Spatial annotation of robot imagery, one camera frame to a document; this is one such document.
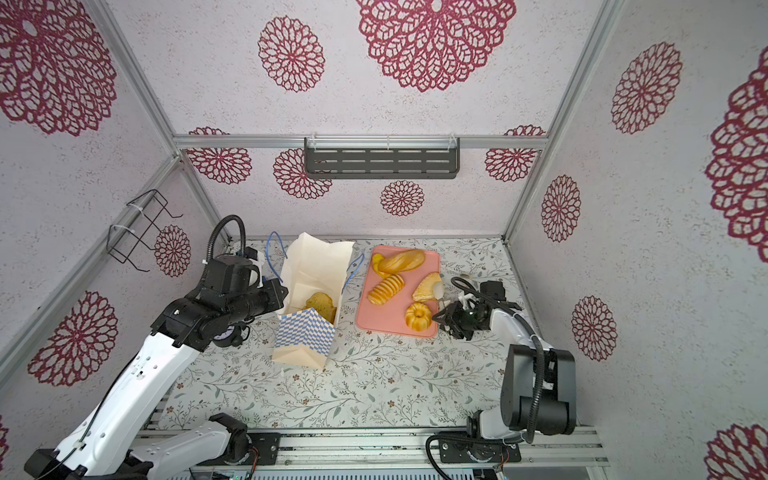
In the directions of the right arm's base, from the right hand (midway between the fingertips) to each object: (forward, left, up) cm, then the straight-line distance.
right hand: (438, 317), depth 88 cm
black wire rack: (+3, +79, +27) cm, 84 cm away
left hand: (-6, +39, +18) cm, 43 cm away
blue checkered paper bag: (+14, +39, +7) cm, 42 cm away
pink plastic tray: (+21, +6, -8) cm, 23 cm away
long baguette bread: (+23, +11, -2) cm, 26 cm away
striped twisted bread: (+13, +16, -4) cm, 21 cm away
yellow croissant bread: (+26, +20, -5) cm, 33 cm away
